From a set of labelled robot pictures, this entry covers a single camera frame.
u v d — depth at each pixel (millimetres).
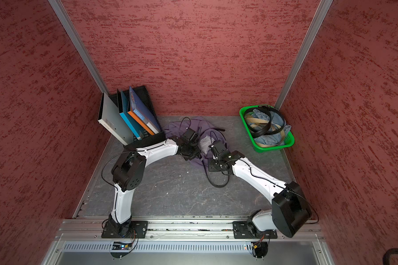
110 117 920
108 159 981
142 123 915
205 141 999
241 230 739
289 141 995
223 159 628
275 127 1003
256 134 983
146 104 1100
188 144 825
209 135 1021
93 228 761
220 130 1023
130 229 683
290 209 416
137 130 939
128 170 530
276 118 1053
